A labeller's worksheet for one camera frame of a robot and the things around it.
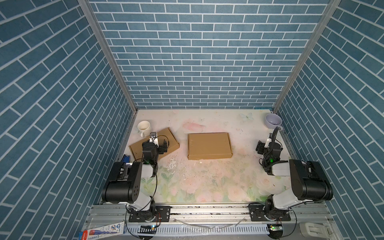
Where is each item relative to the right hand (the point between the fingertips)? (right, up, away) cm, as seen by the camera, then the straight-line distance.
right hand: (265, 140), depth 94 cm
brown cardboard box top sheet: (-81, -5, -3) cm, 81 cm away
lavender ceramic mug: (+13, +13, +16) cm, 25 cm away
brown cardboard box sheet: (-40, -4, 0) cm, 41 cm away
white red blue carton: (-87, -39, -26) cm, 98 cm away
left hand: (-69, +1, -1) cm, 69 cm away
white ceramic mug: (-79, +8, +6) cm, 80 cm away
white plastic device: (+11, -38, -26) cm, 48 cm away
